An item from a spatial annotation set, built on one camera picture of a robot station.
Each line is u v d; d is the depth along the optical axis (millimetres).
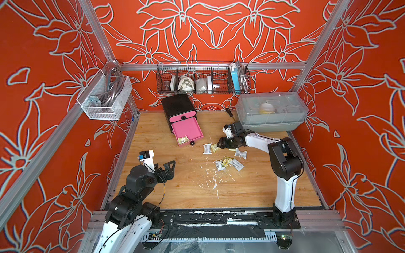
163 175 590
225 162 904
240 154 946
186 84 899
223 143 889
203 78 966
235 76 836
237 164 899
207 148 975
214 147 978
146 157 580
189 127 1028
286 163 527
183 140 973
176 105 1036
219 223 728
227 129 924
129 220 450
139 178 480
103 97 782
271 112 966
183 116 968
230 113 1181
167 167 606
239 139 755
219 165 891
